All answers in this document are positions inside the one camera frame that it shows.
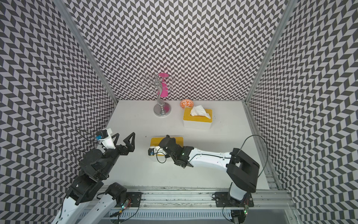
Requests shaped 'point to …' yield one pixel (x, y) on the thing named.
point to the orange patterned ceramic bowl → (186, 103)
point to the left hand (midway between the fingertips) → (127, 135)
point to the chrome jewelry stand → (159, 83)
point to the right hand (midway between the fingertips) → (167, 140)
